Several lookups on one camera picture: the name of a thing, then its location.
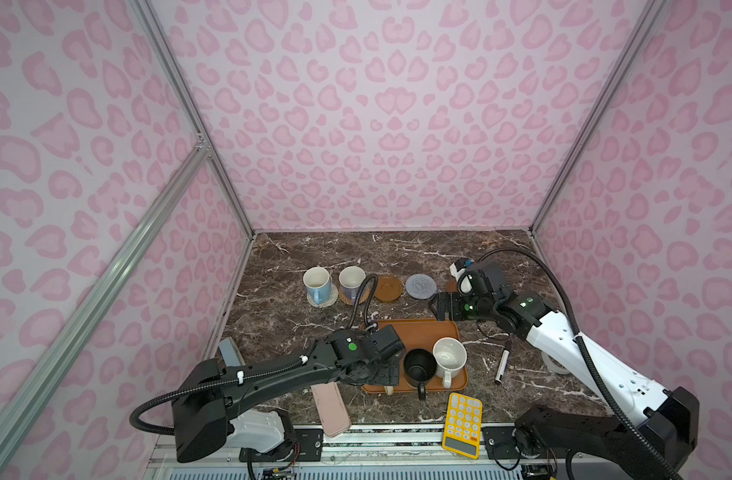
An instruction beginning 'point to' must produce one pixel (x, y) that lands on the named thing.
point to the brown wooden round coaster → (388, 288)
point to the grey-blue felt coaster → (421, 286)
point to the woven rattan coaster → (365, 295)
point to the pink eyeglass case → (333, 414)
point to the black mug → (419, 367)
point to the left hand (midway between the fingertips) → (385, 373)
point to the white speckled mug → (449, 355)
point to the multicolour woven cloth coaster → (332, 299)
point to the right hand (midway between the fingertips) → (443, 302)
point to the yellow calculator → (463, 424)
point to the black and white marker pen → (502, 366)
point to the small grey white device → (230, 354)
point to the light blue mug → (318, 285)
